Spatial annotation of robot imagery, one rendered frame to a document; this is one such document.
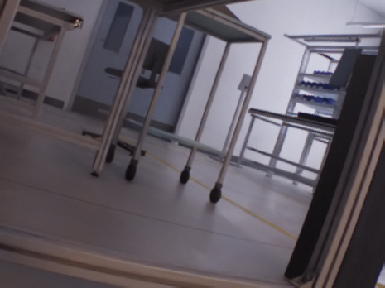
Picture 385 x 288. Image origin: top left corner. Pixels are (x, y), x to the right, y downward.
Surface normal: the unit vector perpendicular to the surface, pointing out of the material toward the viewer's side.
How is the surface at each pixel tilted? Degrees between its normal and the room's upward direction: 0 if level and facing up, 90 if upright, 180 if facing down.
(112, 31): 90
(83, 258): 90
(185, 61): 90
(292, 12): 90
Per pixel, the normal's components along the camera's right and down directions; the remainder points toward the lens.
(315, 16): 0.37, 0.14
